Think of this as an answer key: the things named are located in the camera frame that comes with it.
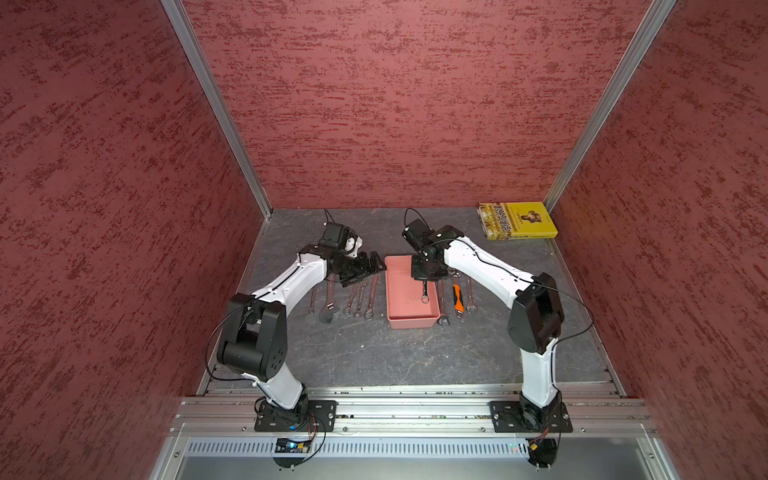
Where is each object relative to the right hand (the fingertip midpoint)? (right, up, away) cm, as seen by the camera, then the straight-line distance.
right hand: (424, 279), depth 88 cm
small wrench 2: (0, -5, -3) cm, 6 cm away
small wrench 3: (+16, -10, +7) cm, 20 cm away
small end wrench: (-21, -11, +4) cm, 24 cm away
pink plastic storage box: (-5, -10, +5) cm, 13 cm away
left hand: (-15, +1, -1) cm, 16 cm away
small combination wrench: (-36, -10, +6) cm, 38 cm away
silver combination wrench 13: (-24, -10, +5) cm, 27 cm away
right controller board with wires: (+27, -39, -18) cm, 51 cm away
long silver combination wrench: (+7, -7, +9) cm, 13 cm away
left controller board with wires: (-34, -39, -17) cm, 54 cm away
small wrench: (-17, -12, +4) cm, 21 cm away
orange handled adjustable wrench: (+12, -8, +6) cm, 15 cm away
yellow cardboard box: (+39, +20, +25) cm, 50 cm away
